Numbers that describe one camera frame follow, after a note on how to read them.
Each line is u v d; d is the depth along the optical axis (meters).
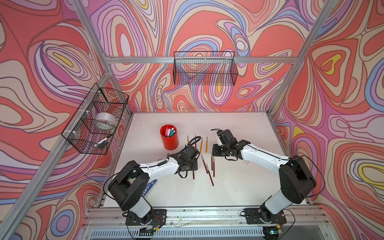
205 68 0.96
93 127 0.72
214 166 0.91
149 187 0.81
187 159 0.68
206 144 1.01
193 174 0.88
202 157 0.95
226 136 0.69
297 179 0.45
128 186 0.44
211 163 0.92
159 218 0.72
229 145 0.68
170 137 0.96
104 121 0.72
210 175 0.88
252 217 0.73
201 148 0.99
